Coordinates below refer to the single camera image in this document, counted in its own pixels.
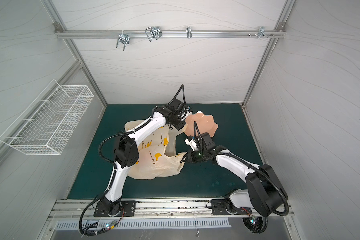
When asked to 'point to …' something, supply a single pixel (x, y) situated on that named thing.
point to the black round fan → (253, 223)
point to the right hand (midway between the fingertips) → (184, 156)
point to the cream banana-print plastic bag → (153, 163)
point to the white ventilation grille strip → (77, 225)
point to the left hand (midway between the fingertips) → (184, 121)
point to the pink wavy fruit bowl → (205, 123)
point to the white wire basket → (46, 125)
